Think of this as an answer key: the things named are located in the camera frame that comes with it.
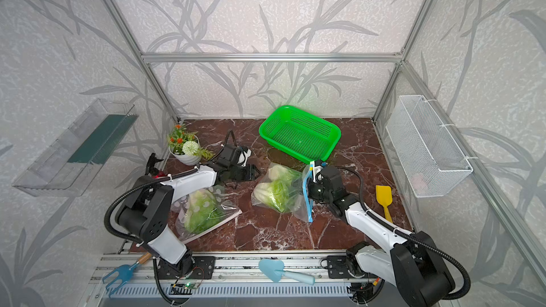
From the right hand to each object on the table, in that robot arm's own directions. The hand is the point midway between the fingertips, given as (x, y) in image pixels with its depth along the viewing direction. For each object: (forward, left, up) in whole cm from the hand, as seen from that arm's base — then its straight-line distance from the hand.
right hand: (293, 183), depth 82 cm
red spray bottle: (+5, +56, +4) cm, 56 cm away
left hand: (+7, +15, -6) cm, 18 cm away
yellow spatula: (-1, -39, -12) cm, 41 cm away
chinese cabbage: (+2, +4, -1) cm, 5 cm away
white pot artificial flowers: (+15, +46, +4) cm, 48 cm away
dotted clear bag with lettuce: (-9, +35, -3) cm, 36 cm away
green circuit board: (-32, +35, -11) cm, 49 cm away
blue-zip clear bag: (-5, -3, -8) cm, 11 cm away
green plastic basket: (+36, -6, -13) cm, 39 cm away
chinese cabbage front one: (-3, +12, -4) cm, 13 cm away
